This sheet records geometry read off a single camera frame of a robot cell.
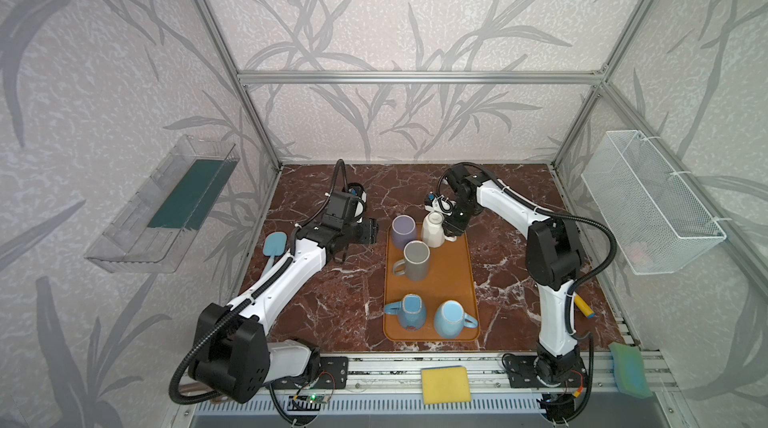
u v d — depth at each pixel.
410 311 0.74
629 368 0.72
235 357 0.40
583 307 0.83
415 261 0.82
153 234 0.63
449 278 0.89
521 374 0.73
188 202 0.63
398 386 0.72
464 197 0.72
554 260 0.54
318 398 0.71
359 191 0.76
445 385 0.71
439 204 0.85
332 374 0.72
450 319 0.73
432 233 0.91
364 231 0.75
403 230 0.92
